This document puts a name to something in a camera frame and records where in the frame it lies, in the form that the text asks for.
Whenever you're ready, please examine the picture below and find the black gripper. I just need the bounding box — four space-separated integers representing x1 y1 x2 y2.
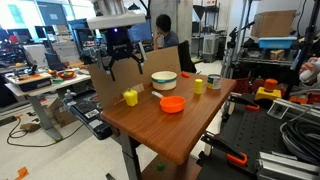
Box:
104 27 145 82

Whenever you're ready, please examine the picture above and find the brown cardboard panel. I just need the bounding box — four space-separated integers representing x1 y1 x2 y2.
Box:
87 45 182 111

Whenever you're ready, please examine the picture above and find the computer monitor blue screen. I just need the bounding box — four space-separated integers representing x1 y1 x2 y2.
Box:
128 19 153 44

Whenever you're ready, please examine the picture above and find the white bowl teal band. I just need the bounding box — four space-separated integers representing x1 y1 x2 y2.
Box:
151 70 178 91

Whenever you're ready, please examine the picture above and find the seated person dark hair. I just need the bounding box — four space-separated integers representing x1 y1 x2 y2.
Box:
152 13 180 51

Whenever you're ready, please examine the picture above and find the red bowl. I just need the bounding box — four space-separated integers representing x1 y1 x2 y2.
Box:
57 70 77 80

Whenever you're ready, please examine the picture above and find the orange cylinder container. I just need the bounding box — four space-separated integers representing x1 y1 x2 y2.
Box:
151 90 186 115

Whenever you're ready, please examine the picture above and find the black office chair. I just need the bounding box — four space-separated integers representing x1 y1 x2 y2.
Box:
177 39 198 74

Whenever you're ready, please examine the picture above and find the wooden table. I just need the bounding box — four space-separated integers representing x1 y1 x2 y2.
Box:
99 71 238 180

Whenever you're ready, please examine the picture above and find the small cardboard box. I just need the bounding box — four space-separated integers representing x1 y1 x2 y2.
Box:
53 99 79 128

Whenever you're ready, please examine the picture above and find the yellow cylinder cup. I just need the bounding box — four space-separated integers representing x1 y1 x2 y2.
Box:
194 78 204 95

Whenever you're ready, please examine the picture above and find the black box on desk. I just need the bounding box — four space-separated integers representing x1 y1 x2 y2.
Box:
18 77 53 93

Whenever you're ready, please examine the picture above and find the labelled tin can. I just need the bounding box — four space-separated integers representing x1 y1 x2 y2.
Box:
206 73 223 91

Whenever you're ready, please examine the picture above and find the white desk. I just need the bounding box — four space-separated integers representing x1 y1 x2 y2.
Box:
4 71 92 143

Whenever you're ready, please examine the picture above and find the black tripod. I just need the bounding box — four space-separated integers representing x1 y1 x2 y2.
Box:
221 21 258 78

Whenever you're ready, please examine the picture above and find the orange floor tape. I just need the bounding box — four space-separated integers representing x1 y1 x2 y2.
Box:
14 166 29 180

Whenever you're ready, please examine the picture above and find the yellow emergency stop button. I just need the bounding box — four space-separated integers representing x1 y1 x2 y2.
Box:
254 78 283 102

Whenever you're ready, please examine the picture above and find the black perforated breadboard table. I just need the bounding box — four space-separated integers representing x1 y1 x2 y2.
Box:
196 99 320 180

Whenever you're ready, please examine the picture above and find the blue plastic bin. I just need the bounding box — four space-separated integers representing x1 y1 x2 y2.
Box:
257 36 298 50

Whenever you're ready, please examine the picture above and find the large cardboard box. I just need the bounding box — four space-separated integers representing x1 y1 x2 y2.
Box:
250 9 298 38

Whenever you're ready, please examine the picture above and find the aluminium extrusion bar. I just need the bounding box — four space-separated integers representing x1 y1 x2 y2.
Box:
256 151 320 180

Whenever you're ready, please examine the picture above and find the black clamp orange handle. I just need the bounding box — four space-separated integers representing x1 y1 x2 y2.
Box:
228 92 261 113
200 131 249 168

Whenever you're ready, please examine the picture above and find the black floor cable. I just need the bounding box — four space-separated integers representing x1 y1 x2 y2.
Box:
6 116 84 148

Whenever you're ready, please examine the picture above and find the grey cable bundle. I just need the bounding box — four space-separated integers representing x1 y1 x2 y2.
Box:
279 106 320 166

